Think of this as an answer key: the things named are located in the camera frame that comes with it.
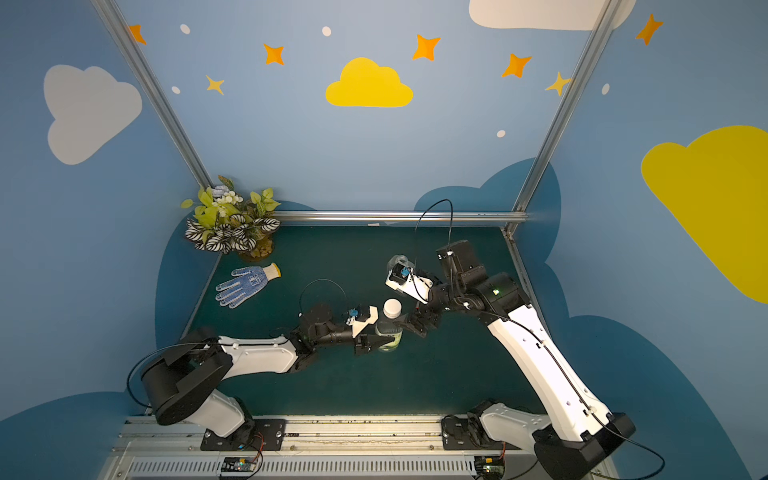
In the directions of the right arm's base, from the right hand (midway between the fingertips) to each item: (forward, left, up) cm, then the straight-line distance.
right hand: (409, 297), depth 68 cm
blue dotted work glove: (+19, +57, -28) cm, 66 cm away
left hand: (-2, +4, -11) cm, 12 cm away
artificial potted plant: (+26, +58, -4) cm, 63 cm away
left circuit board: (-33, +40, -29) cm, 59 cm away
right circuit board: (-29, -23, -31) cm, 48 cm away
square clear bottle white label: (+23, +3, -14) cm, 27 cm away
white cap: (-3, +4, 0) cm, 5 cm away
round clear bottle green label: (-4, +5, -7) cm, 10 cm away
